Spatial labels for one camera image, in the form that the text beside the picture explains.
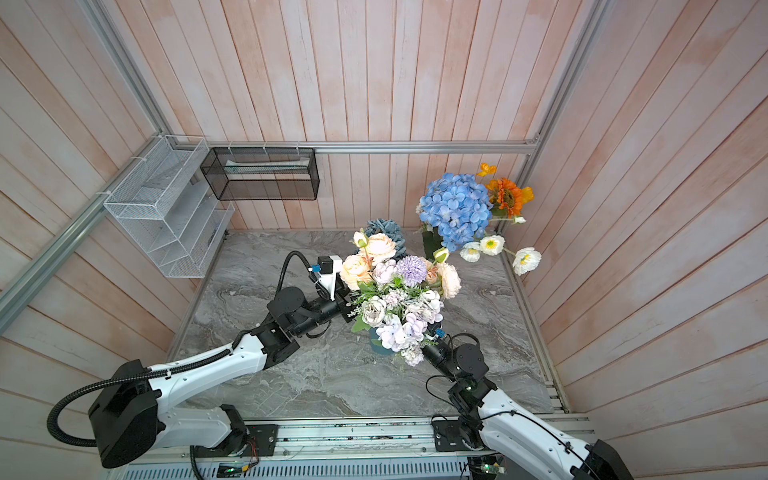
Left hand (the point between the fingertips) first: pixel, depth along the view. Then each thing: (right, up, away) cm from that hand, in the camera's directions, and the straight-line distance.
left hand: (373, 288), depth 68 cm
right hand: (+5, -5, +1) cm, 7 cm away
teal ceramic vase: (+1, -10, -13) cm, 16 cm away
